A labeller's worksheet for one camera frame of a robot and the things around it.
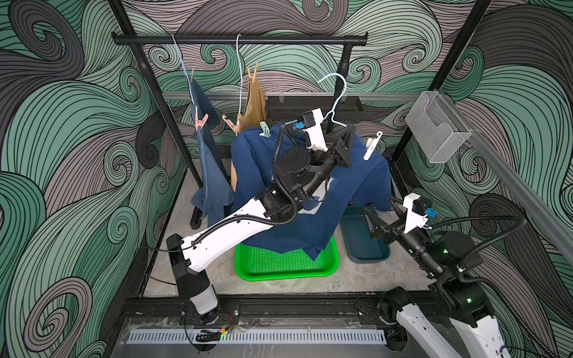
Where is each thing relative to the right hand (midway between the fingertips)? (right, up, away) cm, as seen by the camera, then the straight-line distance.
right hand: (375, 204), depth 58 cm
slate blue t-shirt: (-47, +1, +11) cm, 48 cm away
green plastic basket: (-35, -27, +26) cm, 51 cm away
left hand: (-9, +20, -9) cm, 23 cm away
